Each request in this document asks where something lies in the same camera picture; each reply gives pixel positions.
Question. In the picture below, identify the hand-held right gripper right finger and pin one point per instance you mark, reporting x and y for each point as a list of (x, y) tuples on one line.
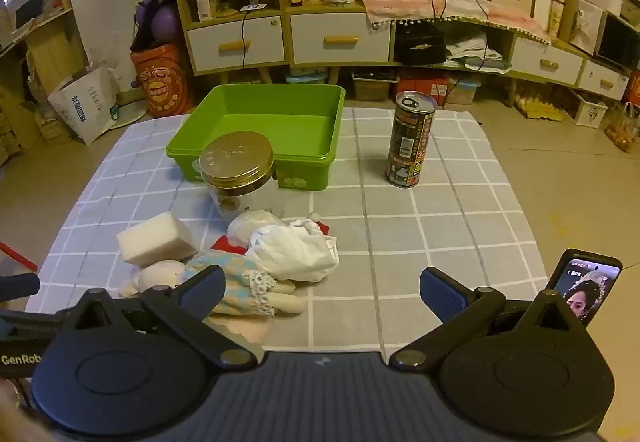
[(442, 294)]

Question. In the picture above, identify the round white fan base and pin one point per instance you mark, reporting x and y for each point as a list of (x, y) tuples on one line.
[(127, 117)]

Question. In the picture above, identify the cream round plush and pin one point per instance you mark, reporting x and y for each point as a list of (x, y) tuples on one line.
[(250, 224)]

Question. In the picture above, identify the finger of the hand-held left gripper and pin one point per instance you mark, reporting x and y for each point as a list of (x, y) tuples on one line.
[(20, 287)]

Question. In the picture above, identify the white paper bag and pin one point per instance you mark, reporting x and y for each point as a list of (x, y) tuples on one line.
[(82, 105)]

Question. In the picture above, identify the low green wooden cabinet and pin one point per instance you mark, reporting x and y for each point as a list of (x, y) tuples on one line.
[(500, 30)]

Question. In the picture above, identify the black microwave oven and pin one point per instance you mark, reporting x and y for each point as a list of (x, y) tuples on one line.
[(620, 42)]

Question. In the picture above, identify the purple ball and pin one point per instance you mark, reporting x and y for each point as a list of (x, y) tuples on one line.
[(166, 22)]

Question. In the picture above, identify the pink table runner cloth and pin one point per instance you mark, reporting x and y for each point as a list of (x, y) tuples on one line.
[(400, 2)]

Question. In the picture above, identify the white crate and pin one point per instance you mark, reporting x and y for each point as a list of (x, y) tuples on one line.
[(590, 107)]

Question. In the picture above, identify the egg carton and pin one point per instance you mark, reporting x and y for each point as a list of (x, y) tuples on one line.
[(537, 107)]

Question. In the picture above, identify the red soft toy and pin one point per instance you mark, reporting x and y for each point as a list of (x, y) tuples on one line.
[(227, 244)]

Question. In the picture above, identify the orange printed bag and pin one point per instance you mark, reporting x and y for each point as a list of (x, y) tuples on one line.
[(162, 85)]

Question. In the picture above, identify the red stick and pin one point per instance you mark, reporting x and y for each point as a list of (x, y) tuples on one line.
[(17, 254)]

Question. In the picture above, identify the person's left hand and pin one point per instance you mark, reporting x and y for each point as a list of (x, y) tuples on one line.
[(10, 404)]

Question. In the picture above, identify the white sponge block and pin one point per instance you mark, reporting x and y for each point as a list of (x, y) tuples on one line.
[(157, 237)]

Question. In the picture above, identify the rag doll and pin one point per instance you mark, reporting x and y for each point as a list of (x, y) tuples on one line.
[(235, 272)]

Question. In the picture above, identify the green plastic bin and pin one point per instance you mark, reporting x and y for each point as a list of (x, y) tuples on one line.
[(280, 122)]

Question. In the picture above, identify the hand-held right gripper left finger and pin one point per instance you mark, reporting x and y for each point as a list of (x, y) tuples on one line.
[(202, 289)]

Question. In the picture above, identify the pink plush toy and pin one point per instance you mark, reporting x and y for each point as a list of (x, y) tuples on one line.
[(240, 329)]

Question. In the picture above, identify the glass jar with gold lid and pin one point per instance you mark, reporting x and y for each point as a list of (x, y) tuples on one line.
[(235, 160)]

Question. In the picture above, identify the white cloth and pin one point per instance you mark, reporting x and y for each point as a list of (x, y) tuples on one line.
[(295, 252)]

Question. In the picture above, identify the white appliance box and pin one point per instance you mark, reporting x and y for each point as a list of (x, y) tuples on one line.
[(597, 7)]

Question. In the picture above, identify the purple mat bag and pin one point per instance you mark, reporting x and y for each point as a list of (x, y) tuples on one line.
[(147, 17)]

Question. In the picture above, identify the tall black printed can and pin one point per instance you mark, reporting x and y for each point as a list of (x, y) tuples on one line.
[(407, 142)]

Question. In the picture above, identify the black box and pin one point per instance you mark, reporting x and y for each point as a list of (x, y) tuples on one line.
[(420, 45)]

